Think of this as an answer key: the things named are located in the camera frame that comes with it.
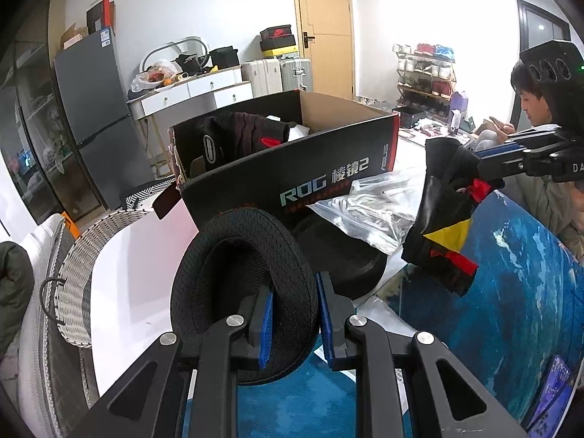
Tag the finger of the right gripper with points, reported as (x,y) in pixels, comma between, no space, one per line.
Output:
(500,150)
(496,168)

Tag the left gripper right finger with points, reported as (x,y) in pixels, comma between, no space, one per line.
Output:
(398,376)

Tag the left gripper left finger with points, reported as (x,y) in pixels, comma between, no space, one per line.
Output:
(186,380)

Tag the black red yellow cloth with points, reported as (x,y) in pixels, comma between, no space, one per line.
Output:
(452,191)

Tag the zip bag with white cable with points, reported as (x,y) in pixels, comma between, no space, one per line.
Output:
(378,210)

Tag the black mesh ear cushion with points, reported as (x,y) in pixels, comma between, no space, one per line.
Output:
(230,258)

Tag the seated person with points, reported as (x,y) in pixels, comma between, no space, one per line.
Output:
(556,205)

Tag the shoe rack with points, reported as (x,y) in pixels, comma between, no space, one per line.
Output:
(426,78)

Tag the black round pad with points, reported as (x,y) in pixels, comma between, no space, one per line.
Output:
(355,267)

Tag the blue patterned mat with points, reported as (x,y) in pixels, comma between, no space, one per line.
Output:
(519,330)

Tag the white woven basket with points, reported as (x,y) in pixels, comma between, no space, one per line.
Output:
(65,298)

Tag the black ROG cardboard box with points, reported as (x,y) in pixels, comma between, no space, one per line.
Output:
(280,153)

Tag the silver suitcase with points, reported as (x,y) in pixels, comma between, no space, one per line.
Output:
(296,74)

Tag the dark puffer jacket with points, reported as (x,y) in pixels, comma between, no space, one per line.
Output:
(16,285)

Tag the wooden door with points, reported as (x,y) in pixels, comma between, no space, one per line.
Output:
(325,36)

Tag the white suitcase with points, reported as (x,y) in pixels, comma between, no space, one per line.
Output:
(264,76)

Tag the stacked shoe boxes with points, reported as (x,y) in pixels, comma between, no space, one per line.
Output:
(277,41)

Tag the glass door cabinet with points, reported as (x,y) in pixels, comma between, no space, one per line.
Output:
(34,143)

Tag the black bag on desk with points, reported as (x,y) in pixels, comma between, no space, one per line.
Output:
(224,57)

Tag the white dressing desk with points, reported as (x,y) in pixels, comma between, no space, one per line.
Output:
(160,109)

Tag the plastic bag of fruit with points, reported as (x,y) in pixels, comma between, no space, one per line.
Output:
(155,75)

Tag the dark grey refrigerator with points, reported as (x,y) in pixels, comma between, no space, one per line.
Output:
(99,118)

